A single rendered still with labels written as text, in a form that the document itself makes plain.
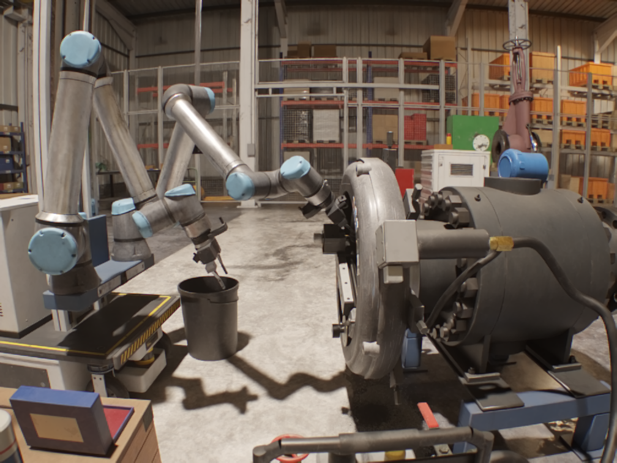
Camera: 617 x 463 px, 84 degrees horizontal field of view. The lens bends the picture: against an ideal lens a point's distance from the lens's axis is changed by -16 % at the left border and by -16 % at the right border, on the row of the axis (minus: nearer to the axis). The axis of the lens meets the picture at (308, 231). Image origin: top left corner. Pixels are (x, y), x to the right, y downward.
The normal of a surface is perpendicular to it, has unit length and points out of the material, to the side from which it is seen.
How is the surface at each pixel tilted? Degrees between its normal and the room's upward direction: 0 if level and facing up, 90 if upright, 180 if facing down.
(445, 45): 90
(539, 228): 51
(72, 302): 90
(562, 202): 29
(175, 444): 0
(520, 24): 90
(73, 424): 97
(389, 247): 68
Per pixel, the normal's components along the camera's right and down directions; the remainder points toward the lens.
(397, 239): 0.04, -0.22
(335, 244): 0.04, 0.57
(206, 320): 0.09, 0.22
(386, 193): 0.01, -0.59
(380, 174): 0.00, -0.76
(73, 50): 0.39, 0.03
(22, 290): 1.00, 0.00
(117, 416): 0.00, -0.99
